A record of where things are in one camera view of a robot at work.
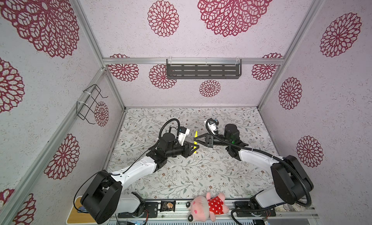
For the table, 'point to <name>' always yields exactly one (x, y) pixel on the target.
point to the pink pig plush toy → (200, 208)
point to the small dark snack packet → (167, 206)
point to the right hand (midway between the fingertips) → (194, 139)
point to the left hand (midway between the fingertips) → (197, 147)
